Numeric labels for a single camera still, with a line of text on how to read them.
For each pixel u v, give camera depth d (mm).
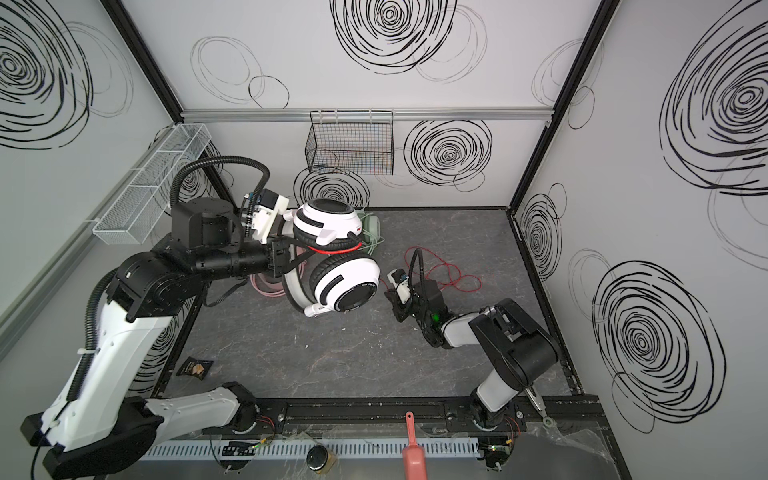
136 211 735
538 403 746
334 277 374
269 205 488
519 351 462
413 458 666
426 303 694
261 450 695
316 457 607
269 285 963
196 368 805
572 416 757
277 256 469
